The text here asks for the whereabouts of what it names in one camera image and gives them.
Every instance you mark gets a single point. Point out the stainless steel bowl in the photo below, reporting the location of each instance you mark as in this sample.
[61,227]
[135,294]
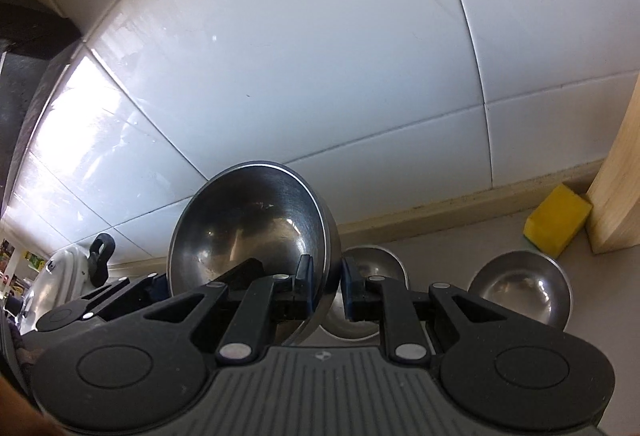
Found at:
[372,266]
[520,286]
[250,221]

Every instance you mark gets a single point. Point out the yellow sponge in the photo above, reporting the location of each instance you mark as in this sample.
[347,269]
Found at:
[555,218]

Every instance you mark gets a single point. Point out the wooden knife block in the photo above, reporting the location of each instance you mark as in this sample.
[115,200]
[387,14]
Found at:
[620,196]

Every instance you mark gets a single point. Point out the black range hood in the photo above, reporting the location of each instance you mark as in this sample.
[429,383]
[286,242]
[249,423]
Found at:
[20,81]

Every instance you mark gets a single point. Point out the aluminium pressure cooker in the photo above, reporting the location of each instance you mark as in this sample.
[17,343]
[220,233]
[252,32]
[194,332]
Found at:
[60,271]

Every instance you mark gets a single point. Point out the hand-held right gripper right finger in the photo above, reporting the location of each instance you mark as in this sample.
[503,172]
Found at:
[350,288]

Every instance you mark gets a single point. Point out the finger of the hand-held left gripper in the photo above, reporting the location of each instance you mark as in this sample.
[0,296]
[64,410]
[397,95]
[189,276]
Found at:
[240,272]
[130,293]

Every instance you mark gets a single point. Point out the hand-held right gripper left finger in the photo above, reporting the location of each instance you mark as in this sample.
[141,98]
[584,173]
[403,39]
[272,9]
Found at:
[303,281]

